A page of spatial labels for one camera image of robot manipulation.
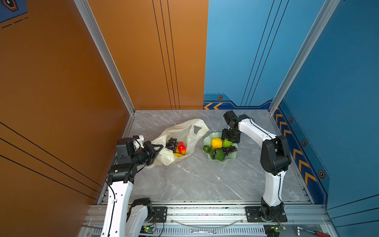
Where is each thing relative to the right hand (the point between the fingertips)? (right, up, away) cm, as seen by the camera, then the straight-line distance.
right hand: (225, 140), depth 95 cm
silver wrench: (-11, -41, -26) cm, 50 cm away
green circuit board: (-43, -40, -25) cm, 64 cm away
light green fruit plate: (-12, -1, +1) cm, 12 cm away
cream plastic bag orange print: (-26, +5, +3) cm, 26 cm away
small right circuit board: (+17, -41, -25) cm, 51 cm away
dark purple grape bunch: (-35, -2, -4) cm, 35 cm away
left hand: (-35, +1, -25) cm, 43 cm away
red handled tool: (+37, -40, -27) cm, 61 cm away
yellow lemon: (-6, -2, -1) cm, 6 cm away
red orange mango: (-28, -4, -6) cm, 29 cm away
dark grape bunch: (0, -6, -3) cm, 7 cm away
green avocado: (-12, -4, -8) cm, 15 cm away
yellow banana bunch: (-30, -8, -7) cm, 32 cm away
